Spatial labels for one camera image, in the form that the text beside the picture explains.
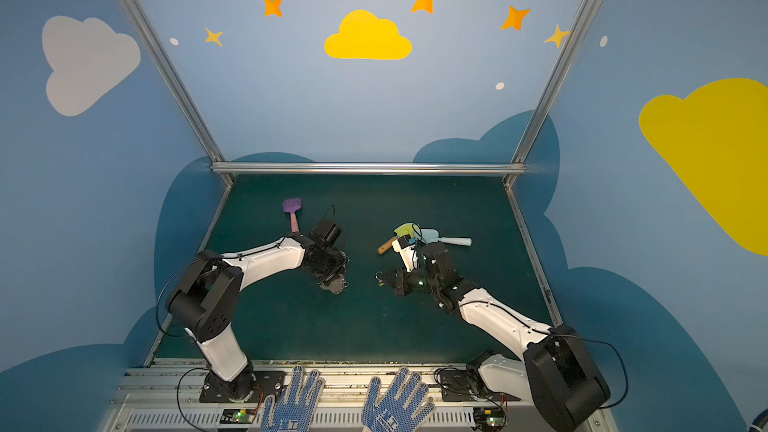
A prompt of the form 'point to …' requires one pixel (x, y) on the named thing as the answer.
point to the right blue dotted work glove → (394, 411)
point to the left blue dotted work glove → (291, 414)
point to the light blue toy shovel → (430, 235)
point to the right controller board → (488, 418)
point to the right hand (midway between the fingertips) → (384, 273)
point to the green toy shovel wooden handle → (410, 228)
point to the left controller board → (237, 415)
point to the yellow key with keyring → (380, 281)
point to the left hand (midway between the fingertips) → (351, 272)
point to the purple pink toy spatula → (291, 206)
